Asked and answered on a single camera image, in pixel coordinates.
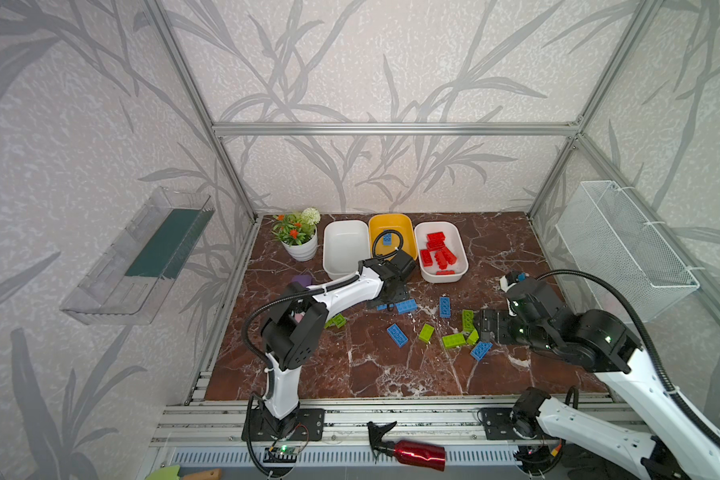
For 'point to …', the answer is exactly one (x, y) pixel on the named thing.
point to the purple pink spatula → (303, 280)
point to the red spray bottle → (413, 453)
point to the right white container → (454, 242)
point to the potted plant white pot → (298, 233)
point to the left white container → (346, 243)
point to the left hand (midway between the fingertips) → (398, 289)
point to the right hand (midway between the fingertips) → (487, 312)
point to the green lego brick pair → (337, 321)
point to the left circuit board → (281, 454)
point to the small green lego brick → (426, 332)
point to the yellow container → (391, 231)
